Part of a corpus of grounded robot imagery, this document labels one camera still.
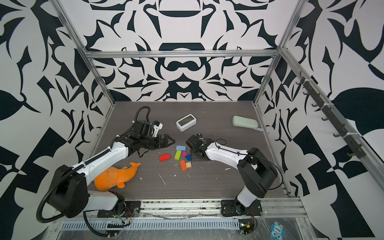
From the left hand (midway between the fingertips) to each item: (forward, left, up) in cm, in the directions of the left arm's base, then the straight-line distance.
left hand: (170, 140), depth 82 cm
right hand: (-4, -15, -12) cm, 19 cm away
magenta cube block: (-2, -7, -14) cm, 16 cm away
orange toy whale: (-15, +28, -8) cm, 33 cm away
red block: (-3, +5, -14) cm, 16 cm away
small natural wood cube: (-8, -9, -14) cm, 19 cm away
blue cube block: (-4, -9, -15) cm, 18 cm away
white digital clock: (+19, -8, -10) cm, 23 cm away
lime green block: (-2, -3, -14) cm, 15 cm away
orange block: (-9, -6, -14) cm, 18 cm away
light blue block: (+3, -5, -14) cm, 15 cm away
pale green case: (+21, -49, -14) cm, 55 cm away
